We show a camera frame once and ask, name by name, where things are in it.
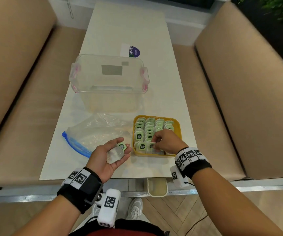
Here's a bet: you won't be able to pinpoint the small white bin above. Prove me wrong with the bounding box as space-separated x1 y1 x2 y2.
147 177 168 197

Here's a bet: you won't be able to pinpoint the black wristband with markers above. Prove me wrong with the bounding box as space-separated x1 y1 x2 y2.
175 147 213 180
57 167 104 214

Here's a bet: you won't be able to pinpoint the person's left hand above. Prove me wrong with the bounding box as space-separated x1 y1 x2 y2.
85 137 132 184

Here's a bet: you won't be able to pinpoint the clear storage box pink latches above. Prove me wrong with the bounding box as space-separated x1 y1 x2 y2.
68 54 150 113

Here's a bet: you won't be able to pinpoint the beige bench seat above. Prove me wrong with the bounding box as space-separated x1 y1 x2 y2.
172 1 283 181
0 0 87 186

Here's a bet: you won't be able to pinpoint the clear zip bag with tea bags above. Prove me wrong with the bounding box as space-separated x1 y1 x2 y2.
62 113 132 159

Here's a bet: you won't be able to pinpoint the white and purple sticker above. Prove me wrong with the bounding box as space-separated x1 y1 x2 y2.
120 43 141 58

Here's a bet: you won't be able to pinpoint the blind pull cord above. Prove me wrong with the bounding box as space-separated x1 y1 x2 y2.
66 0 74 19

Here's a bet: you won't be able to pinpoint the black left wristband with markers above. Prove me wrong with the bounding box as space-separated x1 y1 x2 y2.
57 167 104 214

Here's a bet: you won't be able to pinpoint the yellow tray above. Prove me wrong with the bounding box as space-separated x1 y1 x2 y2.
132 115 182 158

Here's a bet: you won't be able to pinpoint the tea bags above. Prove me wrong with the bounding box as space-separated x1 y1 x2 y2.
106 142 127 165
134 117 174 155

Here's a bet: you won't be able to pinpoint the black planter box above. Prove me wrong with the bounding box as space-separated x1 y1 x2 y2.
231 0 283 76

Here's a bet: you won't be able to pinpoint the marker cube on right wrist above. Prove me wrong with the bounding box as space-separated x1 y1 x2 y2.
170 165 190 188

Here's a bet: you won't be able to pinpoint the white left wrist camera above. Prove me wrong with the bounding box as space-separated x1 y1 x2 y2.
93 188 121 228

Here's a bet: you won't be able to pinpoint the person's red shirt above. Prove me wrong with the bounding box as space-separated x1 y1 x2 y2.
87 231 157 236

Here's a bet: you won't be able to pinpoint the person's black trousers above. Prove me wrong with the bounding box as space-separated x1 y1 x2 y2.
69 218 170 236

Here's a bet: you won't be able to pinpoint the person's right hand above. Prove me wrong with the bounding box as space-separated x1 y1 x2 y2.
151 129 182 155

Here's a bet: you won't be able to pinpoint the grey rectangular label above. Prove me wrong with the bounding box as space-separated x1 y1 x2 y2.
101 65 123 76

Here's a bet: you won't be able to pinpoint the black right wristband with markers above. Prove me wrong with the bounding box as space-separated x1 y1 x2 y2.
175 147 213 180

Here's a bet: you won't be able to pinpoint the person's left forearm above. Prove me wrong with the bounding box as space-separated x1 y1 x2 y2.
13 195 82 236

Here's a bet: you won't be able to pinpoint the green hedge plant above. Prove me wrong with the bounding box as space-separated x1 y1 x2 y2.
237 0 283 29

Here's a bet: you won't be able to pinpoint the person's right white shoe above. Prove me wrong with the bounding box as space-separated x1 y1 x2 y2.
126 198 143 220

